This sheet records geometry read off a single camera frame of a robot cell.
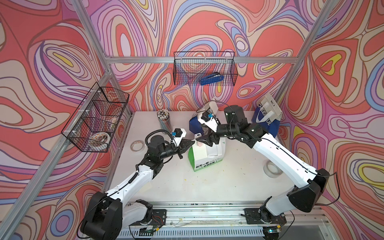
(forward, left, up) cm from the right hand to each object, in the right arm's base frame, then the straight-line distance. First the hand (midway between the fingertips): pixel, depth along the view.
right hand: (200, 134), depth 69 cm
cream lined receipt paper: (-3, 0, -12) cm, 12 cm away
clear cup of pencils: (+24, +22, -11) cm, 35 cm away
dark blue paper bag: (+21, -44, -11) cm, 50 cm away
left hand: (-1, +3, -6) cm, 7 cm away
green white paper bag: (-1, -8, -16) cm, 18 cm away
